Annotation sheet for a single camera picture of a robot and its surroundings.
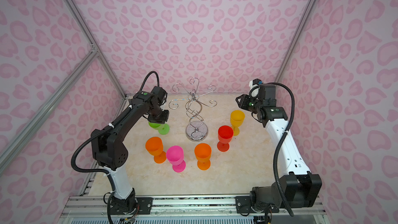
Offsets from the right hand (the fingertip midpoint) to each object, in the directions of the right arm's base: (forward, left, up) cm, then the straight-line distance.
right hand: (239, 97), depth 75 cm
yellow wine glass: (+2, -2, -20) cm, 21 cm away
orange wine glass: (-21, +17, -17) cm, 32 cm away
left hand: (-3, +39, -15) cm, 42 cm away
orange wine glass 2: (-19, +41, -15) cm, 48 cm away
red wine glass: (-10, +6, -19) cm, 22 cm away
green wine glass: (-2, +43, -26) cm, 50 cm away
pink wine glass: (-21, +32, -21) cm, 44 cm away
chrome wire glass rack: (-1, +23, -29) cm, 37 cm away
